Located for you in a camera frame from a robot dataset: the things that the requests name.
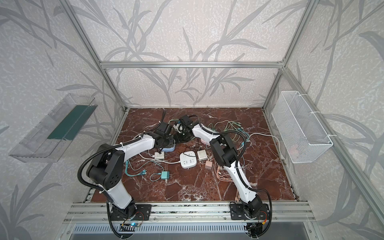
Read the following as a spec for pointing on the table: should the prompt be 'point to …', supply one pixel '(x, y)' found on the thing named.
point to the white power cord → (158, 160)
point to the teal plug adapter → (165, 175)
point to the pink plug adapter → (208, 164)
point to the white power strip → (187, 161)
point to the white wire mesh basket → (304, 137)
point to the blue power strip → (168, 149)
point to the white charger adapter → (202, 155)
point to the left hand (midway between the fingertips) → (173, 138)
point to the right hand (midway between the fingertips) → (176, 137)
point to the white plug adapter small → (157, 156)
